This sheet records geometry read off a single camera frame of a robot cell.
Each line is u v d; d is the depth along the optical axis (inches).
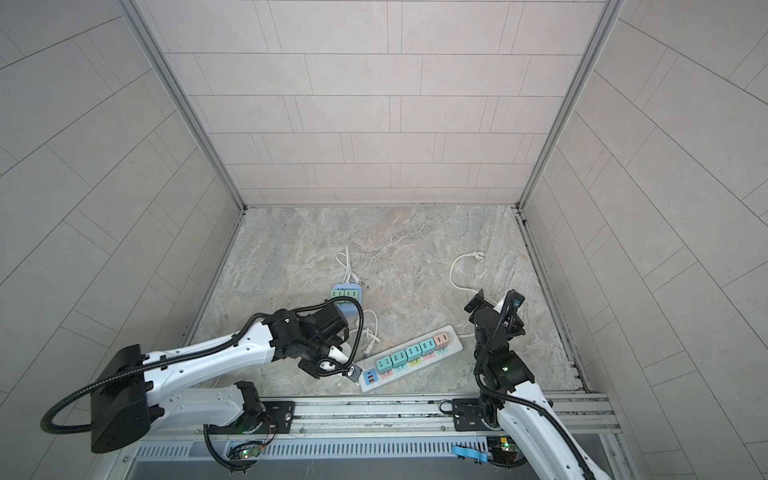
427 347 29.9
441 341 30.3
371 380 29.5
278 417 27.9
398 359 29.1
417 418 28.5
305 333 22.6
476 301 28.6
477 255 39.7
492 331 23.1
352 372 24.6
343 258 39.4
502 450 26.8
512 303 26.1
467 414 28.0
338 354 26.1
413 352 29.6
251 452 25.3
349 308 25.3
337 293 24.8
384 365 28.7
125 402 14.9
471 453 25.7
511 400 20.9
